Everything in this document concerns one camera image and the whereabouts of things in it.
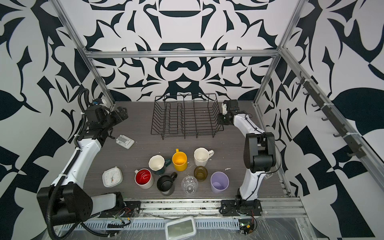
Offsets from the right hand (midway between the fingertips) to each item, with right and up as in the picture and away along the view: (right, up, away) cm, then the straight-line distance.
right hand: (221, 117), depth 96 cm
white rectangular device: (-61, -15, 0) cm, 63 cm away
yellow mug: (-26, -24, -9) cm, 36 cm away
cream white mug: (-13, -22, -9) cm, 27 cm away
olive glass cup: (-14, -32, -11) cm, 36 cm away
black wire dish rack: (-22, +1, +12) cm, 25 cm away
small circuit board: (+7, -51, -25) cm, 57 cm away
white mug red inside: (-44, -33, -15) cm, 57 cm away
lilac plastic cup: (-4, -33, -18) cm, 38 cm away
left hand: (-57, +4, -17) cm, 60 cm away
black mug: (-33, -36, -14) cm, 51 cm away
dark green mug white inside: (-38, -26, -10) cm, 47 cm away
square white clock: (-61, -32, -15) cm, 71 cm away
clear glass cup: (-20, -36, -15) cm, 44 cm away
